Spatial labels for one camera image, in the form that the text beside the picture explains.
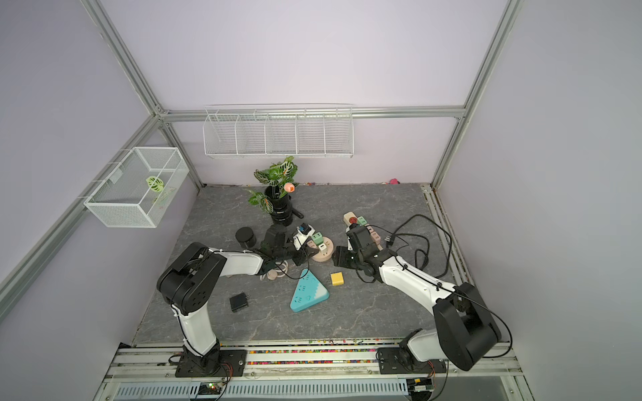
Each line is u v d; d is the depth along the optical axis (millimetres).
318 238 939
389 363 737
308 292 845
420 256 960
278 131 991
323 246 918
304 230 826
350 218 1052
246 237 971
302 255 843
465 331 422
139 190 824
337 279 891
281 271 914
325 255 938
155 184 808
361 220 988
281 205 972
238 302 849
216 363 690
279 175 870
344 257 770
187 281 503
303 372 732
